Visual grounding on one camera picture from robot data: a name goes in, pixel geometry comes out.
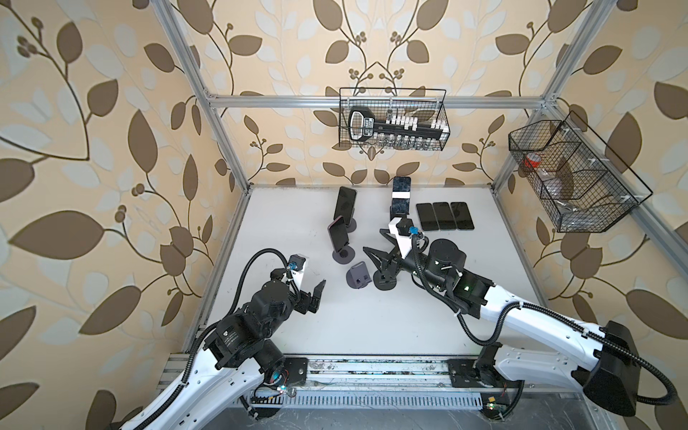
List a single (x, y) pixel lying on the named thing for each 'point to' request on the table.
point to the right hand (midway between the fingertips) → (374, 241)
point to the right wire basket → (581, 185)
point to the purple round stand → (344, 255)
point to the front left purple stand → (357, 277)
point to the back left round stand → (352, 227)
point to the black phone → (427, 217)
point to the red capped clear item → (532, 160)
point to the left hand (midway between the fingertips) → (311, 275)
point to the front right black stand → (382, 281)
